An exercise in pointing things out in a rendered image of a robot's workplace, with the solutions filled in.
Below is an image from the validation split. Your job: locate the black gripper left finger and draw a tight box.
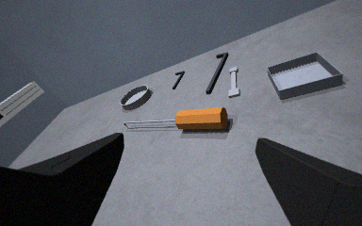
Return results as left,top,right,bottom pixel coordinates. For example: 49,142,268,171
0,133,124,226

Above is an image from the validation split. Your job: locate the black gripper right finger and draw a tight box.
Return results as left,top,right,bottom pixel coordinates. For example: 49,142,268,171
255,137,362,226

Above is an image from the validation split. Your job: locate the dark grey shallow open tray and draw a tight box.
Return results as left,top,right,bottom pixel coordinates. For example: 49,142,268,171
267,52,343,100

